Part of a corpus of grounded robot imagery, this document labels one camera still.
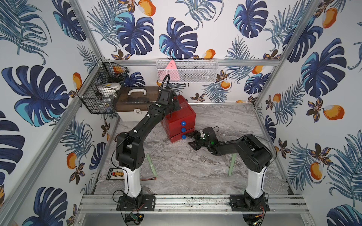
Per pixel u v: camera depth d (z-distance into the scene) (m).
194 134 0.88
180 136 0.94
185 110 0.90
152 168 0.87
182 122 0.86
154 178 0.83
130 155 0.50
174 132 0.88
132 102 0.95
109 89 0.80
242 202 0.73
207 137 0.79
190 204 0.75
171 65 0.88
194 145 0.88
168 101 0.69
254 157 0.52
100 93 0.83
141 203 0.72
